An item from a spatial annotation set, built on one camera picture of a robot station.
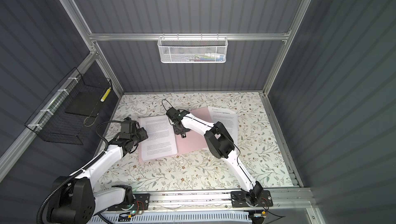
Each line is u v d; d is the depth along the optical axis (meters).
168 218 0.77
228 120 1.04
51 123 0.65
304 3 0.76
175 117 0.80
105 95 0.82
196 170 0.84
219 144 0.60
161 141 0.95
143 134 0.81
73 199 0.40
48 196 0.38
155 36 1.68
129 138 0.67
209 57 0.92
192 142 0.91
